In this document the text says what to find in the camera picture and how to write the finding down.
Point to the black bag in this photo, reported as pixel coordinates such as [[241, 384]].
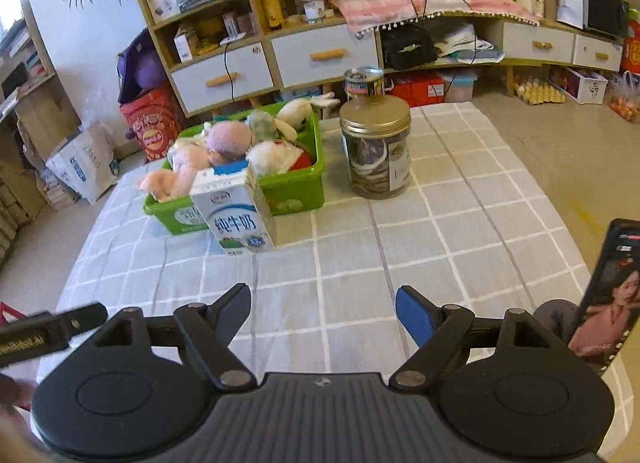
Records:
[[409, 47]]

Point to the red printed bag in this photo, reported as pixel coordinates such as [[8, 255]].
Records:
[[150, 125]]

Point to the white cardboard box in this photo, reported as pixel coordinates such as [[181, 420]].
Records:
[[82, 163]]

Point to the bag of oranges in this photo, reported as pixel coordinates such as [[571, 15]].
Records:
[[627, 100]]

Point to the clear plastic container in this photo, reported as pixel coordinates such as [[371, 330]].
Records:
[[460, 88]]

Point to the glass jar gold lid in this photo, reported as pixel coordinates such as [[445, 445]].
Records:
[[375, 148]]

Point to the pink plush toy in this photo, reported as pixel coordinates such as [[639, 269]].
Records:
[[175, 173]]

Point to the cream rabbit doll checkered dress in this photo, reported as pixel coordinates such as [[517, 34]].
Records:
[[297, 113]]

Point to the pink fringed cloth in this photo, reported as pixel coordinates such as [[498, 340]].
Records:
[[440, 5]]

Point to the white blue milk carton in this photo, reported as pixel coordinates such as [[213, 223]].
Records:
[[235, 218]]

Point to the black appliance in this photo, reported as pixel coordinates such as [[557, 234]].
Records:
[[607, 10]]

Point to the green plastic bin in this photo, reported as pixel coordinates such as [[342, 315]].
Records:
[[295, 193]]

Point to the person's left hand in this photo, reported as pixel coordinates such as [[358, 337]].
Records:
[[15, 393]]

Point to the low wooden drawer cabinet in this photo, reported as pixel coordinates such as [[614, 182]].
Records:
[[545, 45]]

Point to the red chair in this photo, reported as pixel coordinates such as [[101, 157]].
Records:
[[10, 312]]

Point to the printed tin can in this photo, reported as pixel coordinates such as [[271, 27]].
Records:
[[364, 85]]

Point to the purple bag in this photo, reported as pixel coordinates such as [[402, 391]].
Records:
[[140, 68]]

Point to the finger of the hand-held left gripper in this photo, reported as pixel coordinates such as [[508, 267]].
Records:
[[85, 315]]

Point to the smartphone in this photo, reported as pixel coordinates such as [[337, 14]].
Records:
[[610, 303]]

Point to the wooden bookshelf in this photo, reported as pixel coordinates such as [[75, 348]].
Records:
[[35, 118]]

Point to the tray of eggs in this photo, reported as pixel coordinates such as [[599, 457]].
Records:
[[540, 93]]

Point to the green dressed pink head doll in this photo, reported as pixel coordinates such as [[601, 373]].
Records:
[[230, 140]]

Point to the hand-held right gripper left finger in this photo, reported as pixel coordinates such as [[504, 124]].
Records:
[[232, 308]]

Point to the yellow bottle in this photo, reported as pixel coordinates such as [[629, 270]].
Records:
[[273, 7]]

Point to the red box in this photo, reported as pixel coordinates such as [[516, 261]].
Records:
[[415, 89]]

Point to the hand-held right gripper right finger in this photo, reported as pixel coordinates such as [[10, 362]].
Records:
[[415, 315]]

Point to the white storage box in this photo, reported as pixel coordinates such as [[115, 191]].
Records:
[[580, 85]]

